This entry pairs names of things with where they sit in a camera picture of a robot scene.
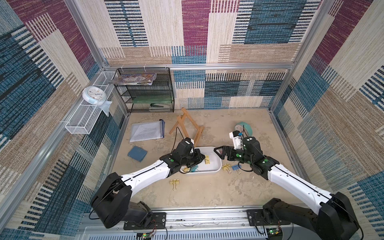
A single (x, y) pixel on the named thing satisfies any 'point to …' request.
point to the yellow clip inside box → (207, 161)
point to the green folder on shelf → (152, 99)
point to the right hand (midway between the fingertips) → (208, 155)
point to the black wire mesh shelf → (162, 86)
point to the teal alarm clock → (248, 129)
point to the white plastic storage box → (215, 162)
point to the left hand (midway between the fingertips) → (200, 156)
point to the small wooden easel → (185, 113)
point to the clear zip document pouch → (148, 130)
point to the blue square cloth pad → (137, 153)
